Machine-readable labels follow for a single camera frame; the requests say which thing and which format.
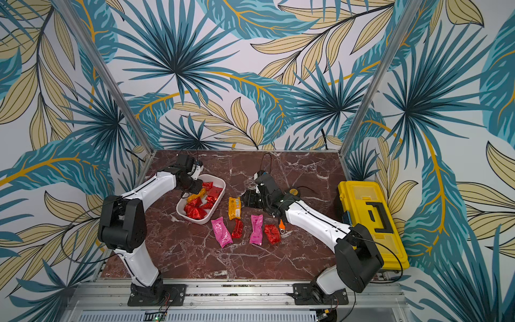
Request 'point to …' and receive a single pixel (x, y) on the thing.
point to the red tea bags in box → (194, 210)
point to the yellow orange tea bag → (235, 208)
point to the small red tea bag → (238, 228)
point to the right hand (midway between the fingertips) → (246, 196)
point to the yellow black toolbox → (363, 202)
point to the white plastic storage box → (217, 182)
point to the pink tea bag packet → (256, 233)
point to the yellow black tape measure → (294, 191)
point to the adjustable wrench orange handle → (281, 225)
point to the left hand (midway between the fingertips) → (195, 188)
